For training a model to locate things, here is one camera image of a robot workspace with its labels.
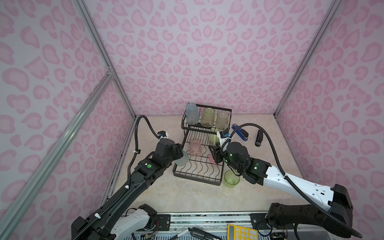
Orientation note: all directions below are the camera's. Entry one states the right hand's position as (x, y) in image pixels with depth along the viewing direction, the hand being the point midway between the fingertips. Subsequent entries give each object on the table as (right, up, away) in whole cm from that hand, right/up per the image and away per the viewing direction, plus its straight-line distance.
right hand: (211, 145), depth 73 cm
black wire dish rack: (-1, +8, +34) cm, 36 cm away
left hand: (-17, 0, +4) cm, 17 cm away
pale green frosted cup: (+7, +12, +11) cm, 18 cm away
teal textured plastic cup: (-10, +17, +14) cm, 24 cm away
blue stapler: (+25, +5, +34) cm, 43 cm away
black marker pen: (-9, -38, -6) cm, 40 cm away
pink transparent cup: (-8, -4, +18) cm, 20 cm away
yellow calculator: (+11, -40, -3) cm, 42 cm away
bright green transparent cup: (+13, -21, +14) cm, 28 cm away
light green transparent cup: (-1, +14, +10) cm, 17 cm away
